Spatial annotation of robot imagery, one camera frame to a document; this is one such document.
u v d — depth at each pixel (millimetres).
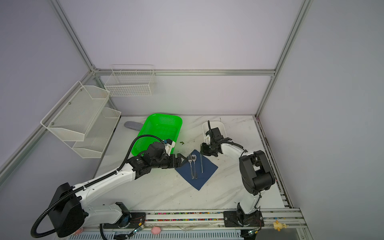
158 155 626
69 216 390
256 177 475
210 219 748
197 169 912
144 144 620
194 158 953
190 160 956
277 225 677
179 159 691
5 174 486
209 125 772
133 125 1119
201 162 904
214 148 692
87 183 452
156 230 693
